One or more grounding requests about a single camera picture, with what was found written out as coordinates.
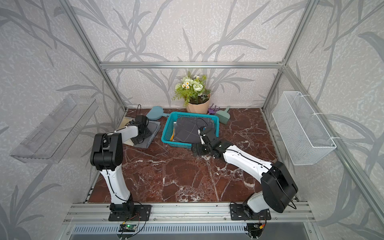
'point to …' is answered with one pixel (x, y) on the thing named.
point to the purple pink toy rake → (212, 111)
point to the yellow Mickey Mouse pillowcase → (172, 136)
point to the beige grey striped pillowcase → (153, 127)
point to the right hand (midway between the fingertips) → (198, 146)
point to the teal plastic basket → (166, 134)
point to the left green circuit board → (127, 228)
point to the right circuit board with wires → (254, 230)
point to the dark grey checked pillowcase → (187, 128)
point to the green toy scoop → (224, 116)
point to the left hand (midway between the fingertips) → (143, 135)
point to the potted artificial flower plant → (191, 92)
